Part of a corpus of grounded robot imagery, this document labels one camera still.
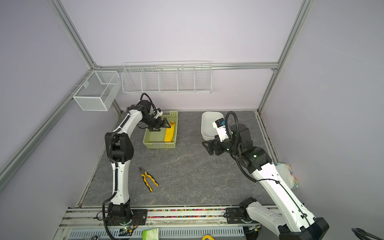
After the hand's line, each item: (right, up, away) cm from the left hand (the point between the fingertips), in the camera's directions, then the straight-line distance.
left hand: (166, 128), depth 97 cm
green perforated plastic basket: (-8, -8, +3) cm, 12 cm away
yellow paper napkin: (+1, -3, +7) cm, 8 cm away
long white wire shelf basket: (0, +36, +8) cm, 37 cm away
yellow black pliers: (-10, -27, -10) cm, 31 cm away
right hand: (+27, -5, -27) cm, 39 cm away
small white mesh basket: (-46, +24, +2) cm, 52 cm away
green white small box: (-1, -49, -29) cm, 57 cm away
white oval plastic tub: (+29, -3, +8) cm, 30 cm away
